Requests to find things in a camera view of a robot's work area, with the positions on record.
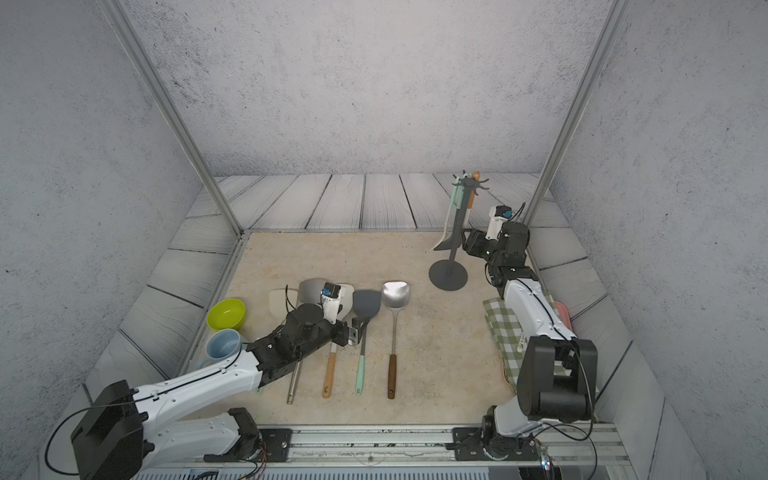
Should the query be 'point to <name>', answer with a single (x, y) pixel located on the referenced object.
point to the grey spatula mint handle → (367, 304)
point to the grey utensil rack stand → (448, 274)
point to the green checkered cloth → (508, 342)
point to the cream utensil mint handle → (456, 197)
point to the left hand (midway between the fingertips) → (360, 315)
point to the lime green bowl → (228, 313)
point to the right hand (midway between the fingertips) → (471, 229)
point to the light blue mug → (221, 345)
